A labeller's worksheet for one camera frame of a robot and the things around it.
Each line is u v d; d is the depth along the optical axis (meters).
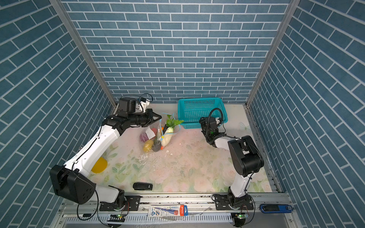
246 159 0.49
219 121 0.87
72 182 0.40
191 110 1.16
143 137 0.89
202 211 0.72
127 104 0.58
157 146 0.86
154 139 0.84
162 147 0.89
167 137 0.84
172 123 0.85
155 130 0.85
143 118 0.66
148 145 0.89
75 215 0.69
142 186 0.77
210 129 0.75
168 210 0.71
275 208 0.73
